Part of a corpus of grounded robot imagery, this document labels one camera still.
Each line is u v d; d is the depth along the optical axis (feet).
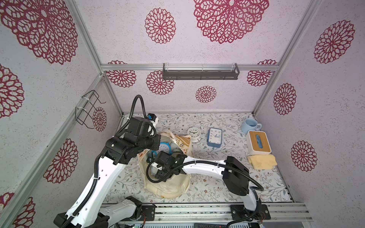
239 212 2.39
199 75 2.86
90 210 1.18
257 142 3.19
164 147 2.94
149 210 2.46
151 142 1.85
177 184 2.63
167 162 2.09
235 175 1.62
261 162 2.95
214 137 3.37
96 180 1.25
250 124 3.60
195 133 3.38
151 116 1.85
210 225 2.26
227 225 2.12
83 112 2.47
